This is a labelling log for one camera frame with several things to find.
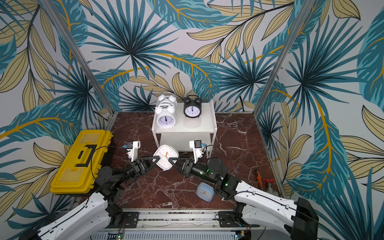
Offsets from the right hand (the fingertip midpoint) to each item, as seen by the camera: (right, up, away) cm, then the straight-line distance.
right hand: (170, 160), depth 60 cm
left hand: (-4, -1, 0) cm, 4 cm away
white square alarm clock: (-2, +3, 0) cm, 4 cm away
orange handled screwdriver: (+47, -16, +26) cm, 56 cm away
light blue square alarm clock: (+15, -20, +16) cm, 29 cm away
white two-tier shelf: (+14, +13, +9) cm, 21 cm away
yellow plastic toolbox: (-46, -8, +11) cm, 48 cm away
